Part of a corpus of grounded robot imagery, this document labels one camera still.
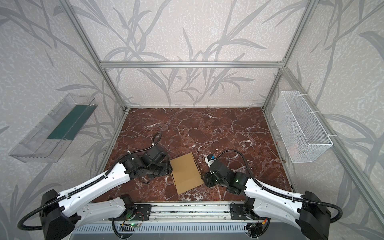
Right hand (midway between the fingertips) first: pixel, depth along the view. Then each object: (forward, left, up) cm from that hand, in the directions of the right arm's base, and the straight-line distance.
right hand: (202, 172), depth 79 cm
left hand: (+1, +16, +5) cm, 17 cm away
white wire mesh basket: (+5, -42, +26) cm, 50 cm away
